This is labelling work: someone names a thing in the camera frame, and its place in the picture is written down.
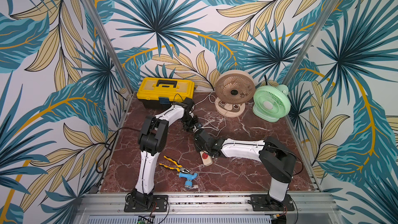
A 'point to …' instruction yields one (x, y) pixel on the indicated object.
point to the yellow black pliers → (180, 168)
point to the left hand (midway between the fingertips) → (198, 130)
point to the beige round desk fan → (232, 89)
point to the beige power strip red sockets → (206, 158)
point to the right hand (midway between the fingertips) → (197, 139)
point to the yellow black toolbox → (161, 93)
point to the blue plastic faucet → (189, 177)
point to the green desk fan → (271, 102)
